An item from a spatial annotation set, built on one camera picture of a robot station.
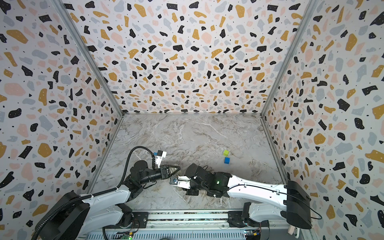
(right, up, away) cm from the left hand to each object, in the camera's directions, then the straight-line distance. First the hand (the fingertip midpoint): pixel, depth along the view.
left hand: (179, 169), depth 74 cm
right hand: (0, -4, -3) cm, 5 cm away
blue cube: (+27, -1, +21) cm, 35 cm away
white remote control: (0, 0, -15) cm, 15 cm away
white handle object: (+54, -28, -4) cm, 61 cm away
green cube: (+27, +4, +23) cm, 36 cm away
